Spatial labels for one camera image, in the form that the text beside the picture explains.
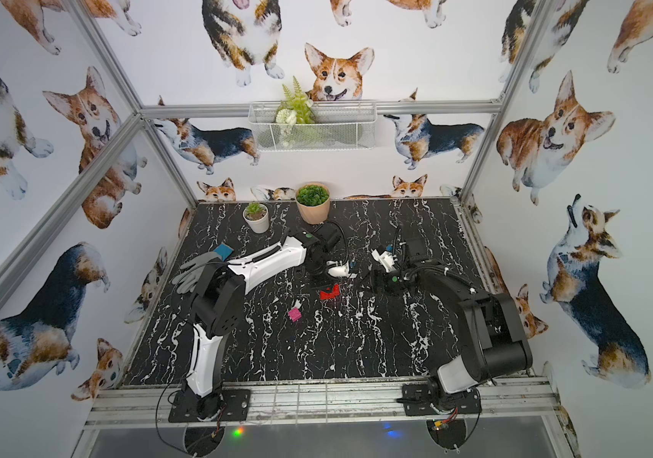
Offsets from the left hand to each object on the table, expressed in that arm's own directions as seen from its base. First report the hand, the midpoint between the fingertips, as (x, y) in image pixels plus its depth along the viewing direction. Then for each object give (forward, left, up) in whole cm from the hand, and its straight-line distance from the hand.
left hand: (332, 279), depth 92 cm
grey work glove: (+3, +48, -4) cm, 48 cm away
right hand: (-5, -10, +4) cm, 12 cm away
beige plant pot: (+30, +7, +5) cm, 32 cm away
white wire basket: (+39, -3, +31) cm, 50 cm away
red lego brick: (-3, -1, -3) cm, 4 cm away
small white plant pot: (+26, +28, +2) cm, 39 cm away
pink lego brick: (-10, +12, -3) cm, 16 cm away
